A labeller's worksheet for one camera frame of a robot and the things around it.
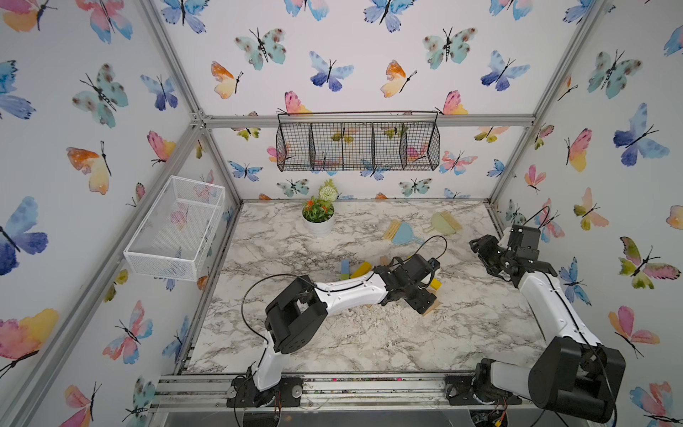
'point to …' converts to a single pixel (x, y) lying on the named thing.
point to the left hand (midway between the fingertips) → (427, 292)
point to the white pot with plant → (318, 211)
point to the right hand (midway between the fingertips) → (478, 242)
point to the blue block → (345, 266)
